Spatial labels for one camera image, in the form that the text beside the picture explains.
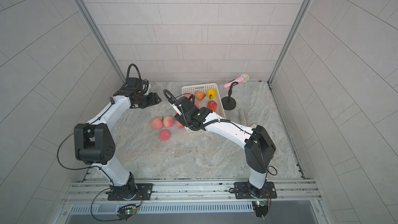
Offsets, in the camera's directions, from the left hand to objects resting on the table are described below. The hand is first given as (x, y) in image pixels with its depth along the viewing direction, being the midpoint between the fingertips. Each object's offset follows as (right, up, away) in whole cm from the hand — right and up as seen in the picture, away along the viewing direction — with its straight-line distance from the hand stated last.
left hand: (159, 98), depth 91 cm
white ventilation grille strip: (+30, -48, -23) cm, 61 cm away
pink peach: (+12, -16, -1) cm, 20 cm away
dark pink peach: (+5, -20, -6) cm, 22 cm away
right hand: (+15, -7, -9) cm, 19 cm away
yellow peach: (+32, +3, +14) cm, 35 cm away
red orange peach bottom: (+32, -5, +6) cm, 33 cm away
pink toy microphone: (+51, +12, 0) cm, 52 cm away
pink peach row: (0, -14, -2) cm, 14 cm away
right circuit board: (+53, -49, -21) cm, 75 cm away
